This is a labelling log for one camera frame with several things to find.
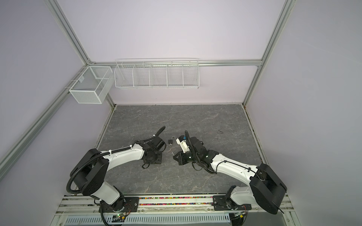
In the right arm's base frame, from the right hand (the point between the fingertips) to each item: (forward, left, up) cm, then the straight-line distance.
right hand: (173, 158), depth 78 cm
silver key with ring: (+15, +4, -11) cm, 19 cm away
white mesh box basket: (+48, +60, +15) cm, 78 cm away
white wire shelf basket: (+55, +13, +20) cm, 60 cm away
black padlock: (+18, +4, -11) cm, 22 cm away
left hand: (+2, +12, -10) cm, 16 cm away
